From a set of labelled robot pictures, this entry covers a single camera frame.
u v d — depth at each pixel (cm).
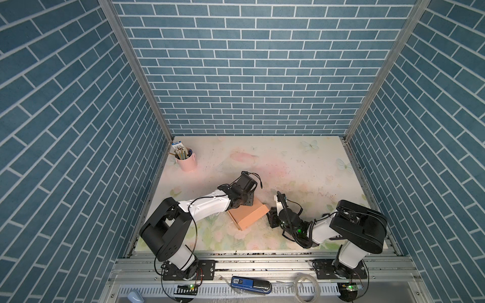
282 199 77
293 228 68
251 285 67
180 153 92
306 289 71
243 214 82
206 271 74
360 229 47
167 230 44
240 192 68
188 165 100
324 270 73
